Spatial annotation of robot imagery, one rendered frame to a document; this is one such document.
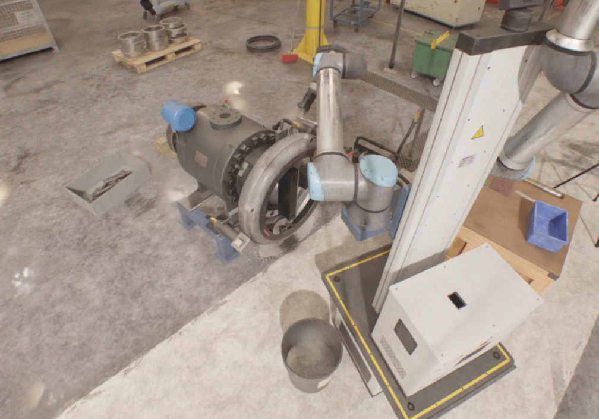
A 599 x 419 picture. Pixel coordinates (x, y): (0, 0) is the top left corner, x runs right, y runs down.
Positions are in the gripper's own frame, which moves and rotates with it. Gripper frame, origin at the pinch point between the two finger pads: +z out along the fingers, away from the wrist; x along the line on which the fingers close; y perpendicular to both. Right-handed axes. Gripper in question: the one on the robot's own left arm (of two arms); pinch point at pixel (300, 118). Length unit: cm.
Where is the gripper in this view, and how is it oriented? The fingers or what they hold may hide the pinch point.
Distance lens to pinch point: 225.9
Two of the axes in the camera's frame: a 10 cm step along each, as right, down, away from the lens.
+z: -5.1, 8.6, 0.5
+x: -6.1, -3.1, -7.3
